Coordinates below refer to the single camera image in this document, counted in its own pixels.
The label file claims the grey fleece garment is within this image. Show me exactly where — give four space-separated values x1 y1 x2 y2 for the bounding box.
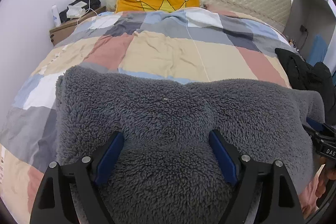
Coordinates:
56 66 324 223

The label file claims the person's right hand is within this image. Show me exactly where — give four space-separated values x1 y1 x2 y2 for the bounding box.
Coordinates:
299 164 335 219

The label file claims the black jacket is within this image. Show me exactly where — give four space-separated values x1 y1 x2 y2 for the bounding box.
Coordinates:
274 48 335 126

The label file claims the blue chair back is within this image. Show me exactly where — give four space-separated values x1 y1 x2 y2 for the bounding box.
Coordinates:
306 35 328 66

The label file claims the patchwork checked duvet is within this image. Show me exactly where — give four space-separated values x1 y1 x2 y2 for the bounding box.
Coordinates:
1 8 292 223

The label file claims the wooden nightstand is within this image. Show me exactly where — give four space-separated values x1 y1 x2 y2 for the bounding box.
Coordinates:
50 6 106 46

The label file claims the white spray bottle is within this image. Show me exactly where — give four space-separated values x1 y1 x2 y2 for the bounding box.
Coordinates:
51 5 61 27

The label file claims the white tissue pack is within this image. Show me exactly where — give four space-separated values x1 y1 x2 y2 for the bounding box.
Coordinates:
66 1 87 19

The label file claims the black bag on nightstand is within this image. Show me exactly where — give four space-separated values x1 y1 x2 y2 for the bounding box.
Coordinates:
59 0 101 23

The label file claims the black wall plug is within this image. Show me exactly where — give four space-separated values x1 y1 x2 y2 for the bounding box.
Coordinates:
299 25 308 33

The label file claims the white charging cable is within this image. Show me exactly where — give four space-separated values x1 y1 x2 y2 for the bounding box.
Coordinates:
76 0 99 27

